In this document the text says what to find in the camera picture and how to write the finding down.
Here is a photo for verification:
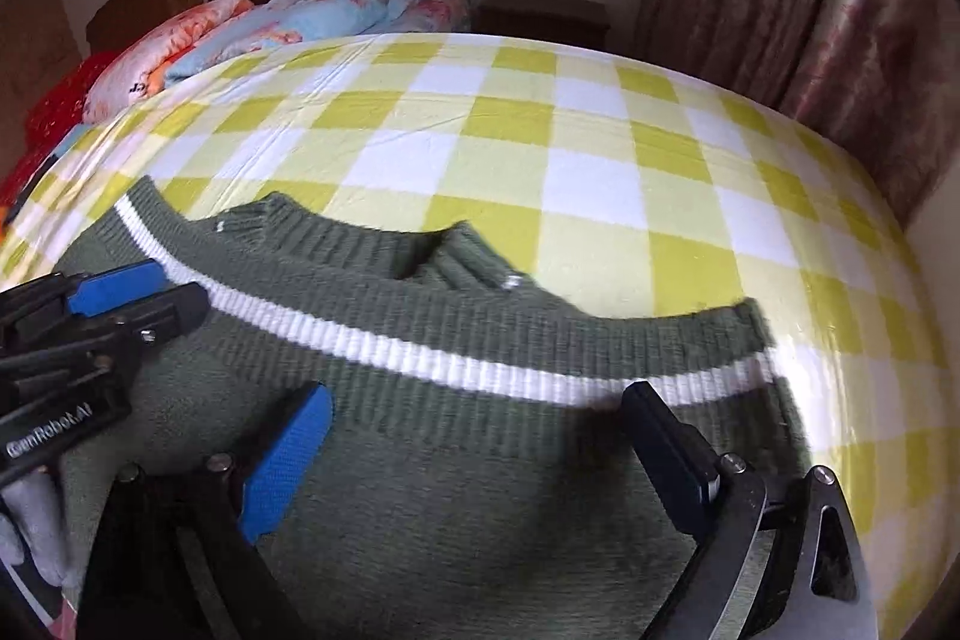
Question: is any small dark wooden headboard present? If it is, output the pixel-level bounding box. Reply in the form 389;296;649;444
85;0;203;53

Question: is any pink floral pillow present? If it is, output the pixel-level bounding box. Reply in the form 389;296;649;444
368;0;472;34

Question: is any light wooden wardrobe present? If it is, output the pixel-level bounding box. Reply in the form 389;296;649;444
0;0;82;175

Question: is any pink floral curtain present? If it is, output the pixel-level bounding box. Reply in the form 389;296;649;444
633;0;958;224

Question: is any green white knit sweater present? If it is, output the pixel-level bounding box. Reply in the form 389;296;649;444
59;181;809;638

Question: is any light blue floral quilt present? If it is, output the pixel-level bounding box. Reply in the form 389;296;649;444
164;0;416;88

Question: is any dark wooden nightstand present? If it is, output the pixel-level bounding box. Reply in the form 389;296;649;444
472;0;610;50

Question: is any yellow white checkered bedsheet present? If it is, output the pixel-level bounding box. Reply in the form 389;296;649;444
2;34;958;638

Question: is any red dotted blanket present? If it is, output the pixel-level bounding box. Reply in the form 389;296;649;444
2;50;119;226

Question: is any pink orange floral quilt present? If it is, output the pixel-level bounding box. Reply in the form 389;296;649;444
83;0;254;125

